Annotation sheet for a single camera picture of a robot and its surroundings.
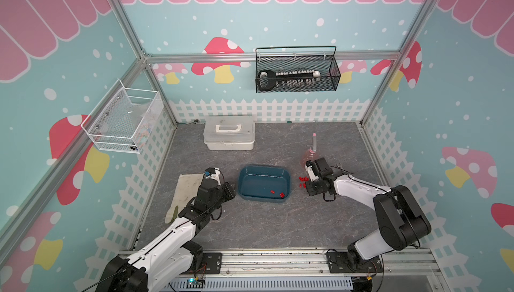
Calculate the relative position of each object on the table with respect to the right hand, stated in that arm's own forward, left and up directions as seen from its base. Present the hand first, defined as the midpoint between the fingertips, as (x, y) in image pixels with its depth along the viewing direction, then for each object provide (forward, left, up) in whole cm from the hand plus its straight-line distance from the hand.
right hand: (311, 186), depth 94 cm
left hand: (-4, +34, +9) cm, 35 cm away
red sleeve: (+4, +4, -1) cm, 6 cm away
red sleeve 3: (0, +5, 0) cm, 5 cm away
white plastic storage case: (+24, +40, +12) cm, 48 cm away
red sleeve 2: (+4, +3, 0) cm, 5 cm away
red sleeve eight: (-3, +18, 0) cm, 19 cm away
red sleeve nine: (-4, +14, -1) cm, 15 cm away
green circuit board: (-37, +48, -3) cm, 61 cm away
